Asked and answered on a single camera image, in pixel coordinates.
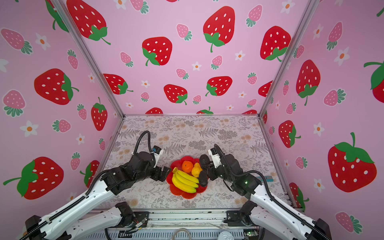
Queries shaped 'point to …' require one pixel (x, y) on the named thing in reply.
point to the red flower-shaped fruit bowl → (178, 164)
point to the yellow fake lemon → (196, 169)
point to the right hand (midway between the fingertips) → (205, 163)
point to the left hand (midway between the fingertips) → (165, 165)
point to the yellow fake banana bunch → (184, 181)
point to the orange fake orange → (187, 166)
